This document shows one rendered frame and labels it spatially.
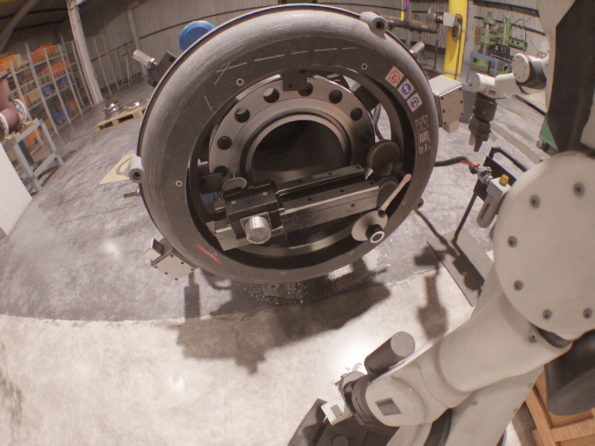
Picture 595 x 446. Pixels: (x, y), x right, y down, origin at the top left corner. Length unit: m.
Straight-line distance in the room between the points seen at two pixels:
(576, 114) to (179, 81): 0.50
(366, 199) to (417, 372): 0.44
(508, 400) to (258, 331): 0.86
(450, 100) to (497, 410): 0.66
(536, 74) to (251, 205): 0.72
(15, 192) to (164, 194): 3.76
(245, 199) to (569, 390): 0.52
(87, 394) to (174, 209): 1.10
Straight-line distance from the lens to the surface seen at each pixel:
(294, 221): 0.55
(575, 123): 0.29
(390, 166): 0.64
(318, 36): 0.43
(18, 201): 4.16
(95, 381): 1.37
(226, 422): 0.99
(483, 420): 0.46
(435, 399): 0.25
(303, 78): 0.56
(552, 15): 0.33
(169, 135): 0.44
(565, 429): 1.19
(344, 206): 0.58
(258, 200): 0.45
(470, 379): 0.23
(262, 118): 0.57
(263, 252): 0.72
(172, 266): 0.71
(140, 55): 0.56
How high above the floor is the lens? 0.93
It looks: 45 degrees down
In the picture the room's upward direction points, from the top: 6 degrees counter-clockwise
